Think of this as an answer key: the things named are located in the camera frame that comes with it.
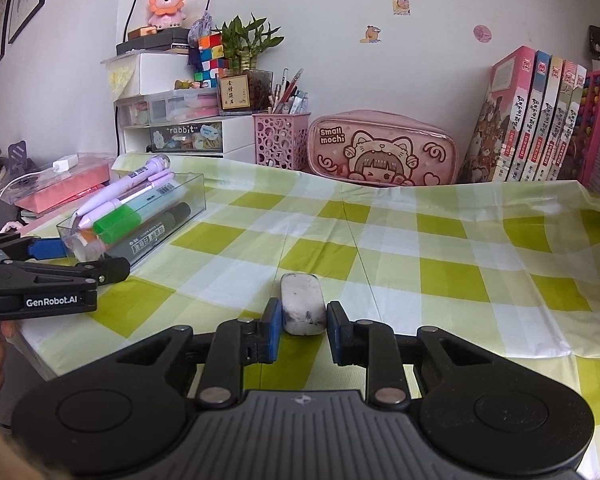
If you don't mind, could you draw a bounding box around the pink cartoon pencil case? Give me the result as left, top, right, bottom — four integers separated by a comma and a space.
308, 110, 458, 186

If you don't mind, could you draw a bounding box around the purple hanging charm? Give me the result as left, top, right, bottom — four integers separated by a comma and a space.
187, 0, 212, 47

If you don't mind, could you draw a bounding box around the green cap highlighter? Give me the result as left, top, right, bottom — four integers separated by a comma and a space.
93, 183, 190, 245

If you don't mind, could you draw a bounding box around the pink abacus frame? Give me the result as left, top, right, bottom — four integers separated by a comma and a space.
558, 70, 600, 186

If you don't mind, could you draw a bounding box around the white drawer organizer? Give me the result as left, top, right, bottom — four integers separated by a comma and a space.
104, 50, 256, 164

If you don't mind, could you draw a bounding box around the pink perforated pen holder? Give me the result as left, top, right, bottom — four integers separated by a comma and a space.
253, 113, 310, 171

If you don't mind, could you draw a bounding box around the black grey marker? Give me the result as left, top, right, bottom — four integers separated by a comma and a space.
105, 202, 190, 266

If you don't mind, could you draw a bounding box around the black stapler box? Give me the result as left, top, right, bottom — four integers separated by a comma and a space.
116, 27, 189, 55

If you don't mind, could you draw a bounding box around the clear plastic organizer box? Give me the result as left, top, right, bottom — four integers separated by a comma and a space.
57, 172, 206, 266

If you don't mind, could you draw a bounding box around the purple dome-top pen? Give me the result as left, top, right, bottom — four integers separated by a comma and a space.
72, 155, 171, 219

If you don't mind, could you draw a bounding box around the white eraser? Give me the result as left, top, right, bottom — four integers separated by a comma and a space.
280, 273, 326, 336

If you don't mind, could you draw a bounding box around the white charger plug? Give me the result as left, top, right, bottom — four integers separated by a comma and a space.
52, 154, 79, 174

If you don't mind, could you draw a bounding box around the green white glue stick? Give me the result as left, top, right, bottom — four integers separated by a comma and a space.
72, 238, 107, 262

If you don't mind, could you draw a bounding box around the clear case pink book stack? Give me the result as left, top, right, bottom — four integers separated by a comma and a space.
0, 153, 114, 217

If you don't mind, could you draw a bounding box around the green spine book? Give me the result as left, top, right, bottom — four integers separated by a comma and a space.
547, 64, 586, 181

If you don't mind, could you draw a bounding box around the pink lion figurine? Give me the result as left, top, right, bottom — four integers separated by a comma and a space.
148, 0, 186, 30

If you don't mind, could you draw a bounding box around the lilac mechanical pencil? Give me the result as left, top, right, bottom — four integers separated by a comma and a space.
73, 170, 174, 230

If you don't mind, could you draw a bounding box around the bamboo plant in pot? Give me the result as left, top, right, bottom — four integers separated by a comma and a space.
219, 15, 284, 116

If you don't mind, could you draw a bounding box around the colourful rubik's cube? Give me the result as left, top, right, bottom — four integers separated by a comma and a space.
188, 32, 230, 88

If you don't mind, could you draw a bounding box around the pink boxed book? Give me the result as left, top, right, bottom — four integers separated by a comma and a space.
458, 46, 535, 183

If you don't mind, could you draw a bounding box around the orange pink highlighter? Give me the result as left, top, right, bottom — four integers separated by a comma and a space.
76, 229, 106, 246

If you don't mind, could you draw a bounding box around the green checked tablecloth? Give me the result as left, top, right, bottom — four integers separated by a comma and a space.
17, 152, 600, 421

